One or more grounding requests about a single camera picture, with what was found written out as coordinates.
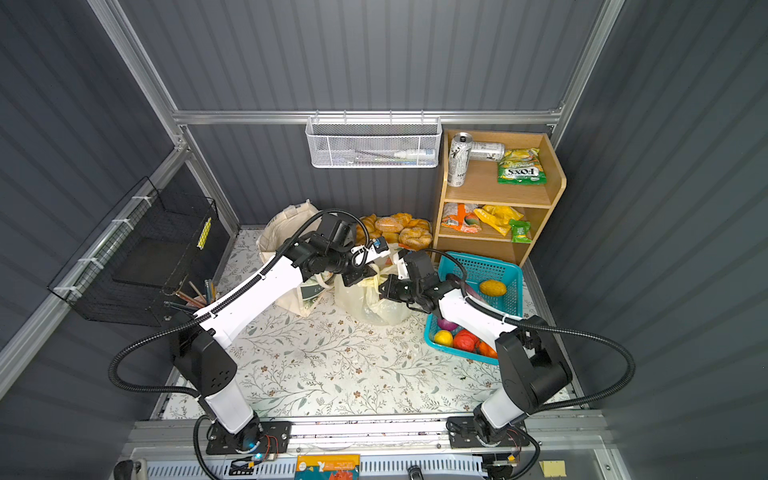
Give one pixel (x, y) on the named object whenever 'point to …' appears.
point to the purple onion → (446, 324)
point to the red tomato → (465, 341)
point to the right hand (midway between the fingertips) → (380, 290)
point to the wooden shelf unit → (497, 189)
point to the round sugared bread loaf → (415, 238)
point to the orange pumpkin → (485, 349)
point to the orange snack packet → (462, 217)
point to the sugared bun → (388, 224)
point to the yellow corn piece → (493, 288)
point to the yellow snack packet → (499, 216)
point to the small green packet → (520, 231)
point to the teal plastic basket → (480, 268)
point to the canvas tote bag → (274, 237)
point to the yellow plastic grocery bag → (366, 303)
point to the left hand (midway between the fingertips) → (370, 263)
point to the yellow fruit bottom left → (443, 337)
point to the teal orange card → (328, 467)
